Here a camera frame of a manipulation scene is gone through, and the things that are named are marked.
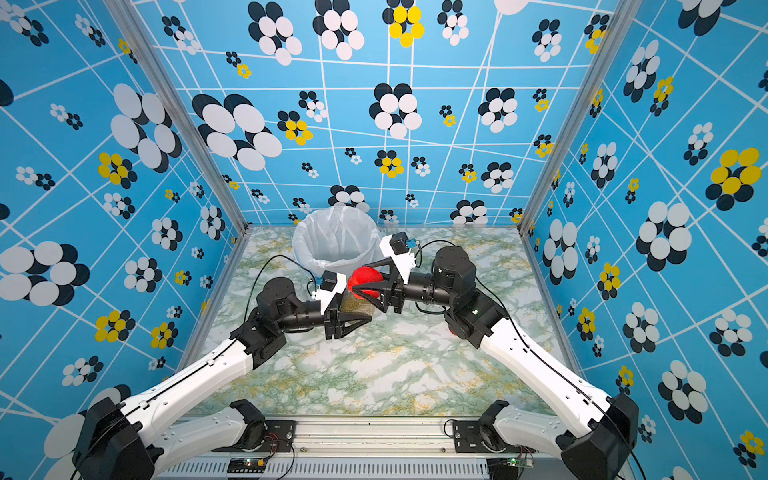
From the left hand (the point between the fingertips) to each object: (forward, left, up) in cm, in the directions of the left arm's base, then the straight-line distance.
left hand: (371, 307), depth 66 cm
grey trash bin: (+13, +7, -3) cm, 15 cm away
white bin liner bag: (+32, +13, -12) cm, 37 cm away
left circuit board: (-27, +31, -30) cm, 51 cm away
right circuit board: (-27, -31, -28) cm, 50 cm away
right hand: (+1, +1, +10) cm, 10 cm away
